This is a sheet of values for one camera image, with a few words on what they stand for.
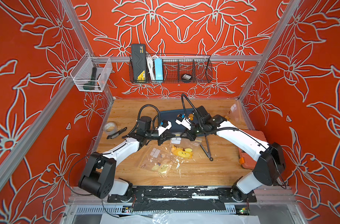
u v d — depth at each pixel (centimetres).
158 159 86
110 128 101
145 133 68
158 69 90
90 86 78
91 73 88
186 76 96
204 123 61
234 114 97
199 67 100
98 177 42
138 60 87
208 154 87
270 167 41
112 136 95
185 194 74
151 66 89
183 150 83
